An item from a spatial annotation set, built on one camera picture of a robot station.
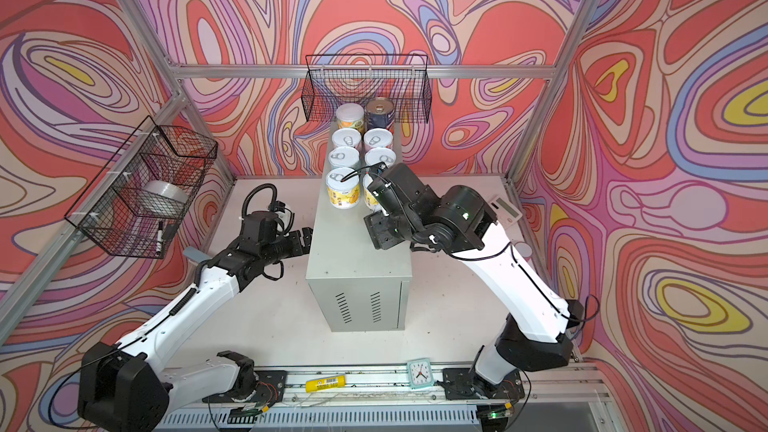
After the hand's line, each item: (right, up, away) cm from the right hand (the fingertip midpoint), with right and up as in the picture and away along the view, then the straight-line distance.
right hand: (390, 229), depth 61 cm
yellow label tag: (-16, -39, +11) cm, 43 cm away
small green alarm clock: (+8, -37, +12) cm, 40 cm away
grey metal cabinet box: (-12, -21, +30) cm, 39 cm away
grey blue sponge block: (-60, -10, +29) cm, 67 cm away
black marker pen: (-56, -3, +11) cm, 57 cm away
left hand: (-22, -3, +21) cm, 30 cm away
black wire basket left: (-59, +7, +8) cm, 60 cm away
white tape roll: (-56, +9, +12) cm, 58 cm away
